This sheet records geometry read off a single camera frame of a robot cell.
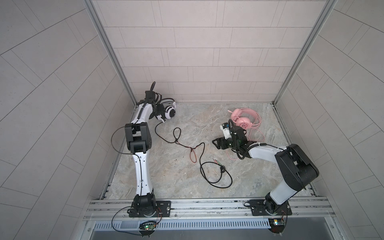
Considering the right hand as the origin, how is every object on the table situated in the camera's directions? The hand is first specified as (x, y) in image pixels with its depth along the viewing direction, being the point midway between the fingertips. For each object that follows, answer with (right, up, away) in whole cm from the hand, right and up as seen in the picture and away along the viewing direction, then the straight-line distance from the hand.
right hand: (216, 140), depth 91 cm
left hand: (-37, +21, +15) cm, 45 cm away
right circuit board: (+25, -35, -23) cm, 49 cm away
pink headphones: (+22, +14, +12) cm, 28 cm away
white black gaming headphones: (-31, +18, +10) cm, 37 cm away
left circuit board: (-33, -33, -27) cm, 54 cm away
